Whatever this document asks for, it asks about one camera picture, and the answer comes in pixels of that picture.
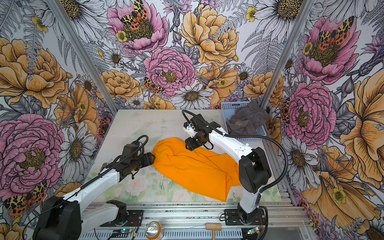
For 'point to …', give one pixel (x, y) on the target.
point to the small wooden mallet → (213, 227)
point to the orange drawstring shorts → (214, 175)
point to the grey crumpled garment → (245, 120)
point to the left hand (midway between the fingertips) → (149, 162)
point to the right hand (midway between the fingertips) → (191, 149)
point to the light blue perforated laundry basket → (228, 109)
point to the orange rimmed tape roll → (154, 230)
